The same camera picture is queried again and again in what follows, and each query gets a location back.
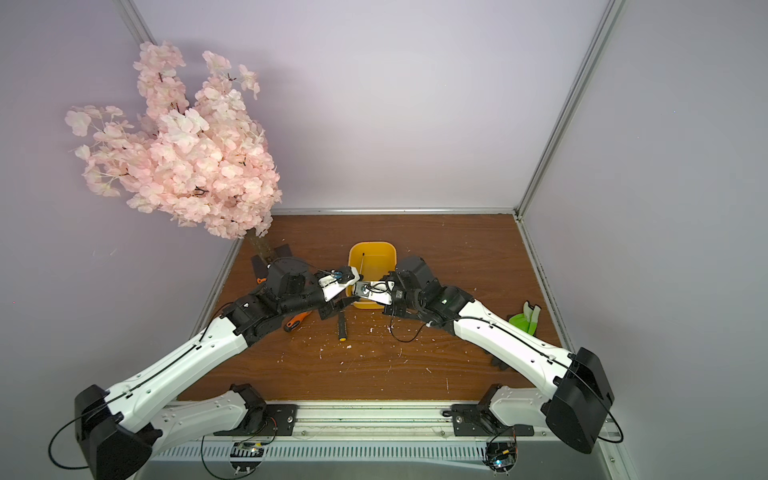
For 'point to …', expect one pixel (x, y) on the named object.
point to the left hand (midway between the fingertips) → (356, 286)
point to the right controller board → (500, 456)
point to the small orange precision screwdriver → (260, 280)
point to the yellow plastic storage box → (372, 260)
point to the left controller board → (246, 456)
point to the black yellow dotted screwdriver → (342, 326)
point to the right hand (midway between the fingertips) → (376, 277)
